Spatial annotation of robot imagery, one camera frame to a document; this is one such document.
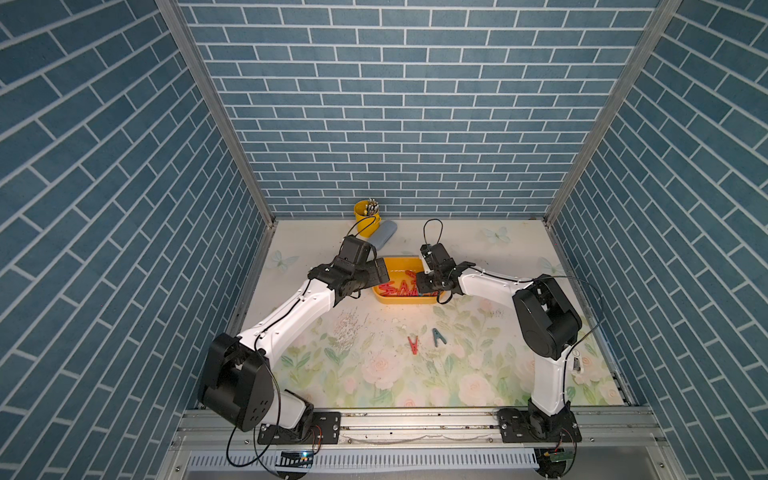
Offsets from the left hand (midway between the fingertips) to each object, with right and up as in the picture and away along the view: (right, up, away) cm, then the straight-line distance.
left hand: (382, 274), depth 85 cm
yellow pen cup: (-6, +18, +21) cm, 28 cm away
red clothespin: (+9, -22, +3) cm, 24 cm away
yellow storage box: (+6, -5, +15) cm, 17 cm away
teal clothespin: (+16, -19, +4) cm, 25 cm away
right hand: (+12, -4, +13) cm, 19 cm away
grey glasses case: (0, +14, +29) cm, 32 cm away
